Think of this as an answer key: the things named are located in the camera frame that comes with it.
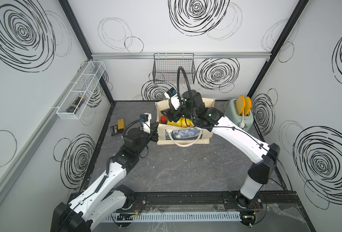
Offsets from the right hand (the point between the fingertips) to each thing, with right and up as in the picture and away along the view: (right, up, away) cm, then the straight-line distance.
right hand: (166, 107), depth 70 cm
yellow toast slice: (+46, +3, +21) cm, 51 cm away
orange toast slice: (+49, +2, +19) cm, 53 cm away
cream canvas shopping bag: (+8, -17, +16) cm, 24 cm away
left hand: (-5, -8, +4) cm, 10 cm away
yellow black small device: (-35, -14, +29) cm, 47 cm away
